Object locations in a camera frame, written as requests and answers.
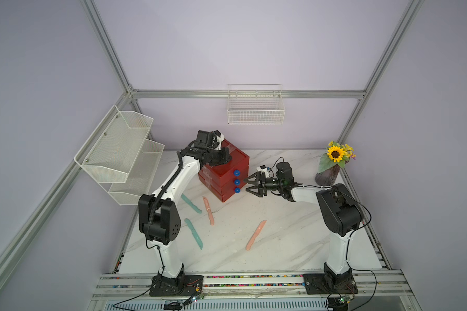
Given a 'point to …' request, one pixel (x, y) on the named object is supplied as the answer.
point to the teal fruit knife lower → (194, 232)
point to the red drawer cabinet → (227, 179)
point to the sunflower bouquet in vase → (336, 156)
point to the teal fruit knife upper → (191, 203)
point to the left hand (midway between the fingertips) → (230, 159)
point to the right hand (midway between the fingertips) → (246, 187)
